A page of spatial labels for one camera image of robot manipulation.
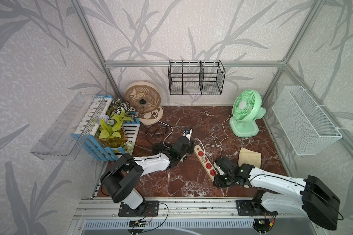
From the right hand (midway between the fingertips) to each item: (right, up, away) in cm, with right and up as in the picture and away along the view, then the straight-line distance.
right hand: (214, 182), depth 82 cm
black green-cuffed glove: (-23, +21, -13) cm, 34 cm away
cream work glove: (+23, +12, +10) cm, 28 cm away
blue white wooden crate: (-64, +18, +1) cm, 67 cm away
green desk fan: (+20, +42, +3) cm, 47 cm away
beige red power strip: (-4, +10, +5) cm, 12 cm away
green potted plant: (-56, +30, -4) cm, 63 cm away
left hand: (-12, +23, +6) cm, 27 cm away
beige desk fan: (-43, +49, +12) cm, 66 cm away
